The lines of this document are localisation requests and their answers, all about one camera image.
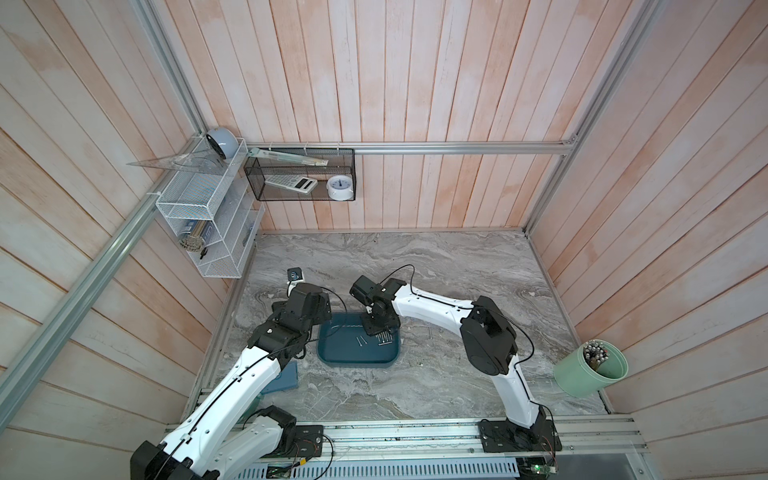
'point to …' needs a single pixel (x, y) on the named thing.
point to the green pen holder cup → (596, 364)
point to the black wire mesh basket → (302, 174)
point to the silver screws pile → (385, 337)
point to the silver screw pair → (358, 340)
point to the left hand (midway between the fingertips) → (307, 304)
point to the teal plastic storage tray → (345, 342)
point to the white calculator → (295, 182)
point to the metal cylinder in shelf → (196, 232)
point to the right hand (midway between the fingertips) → (372, 328)
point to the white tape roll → (340, 188)
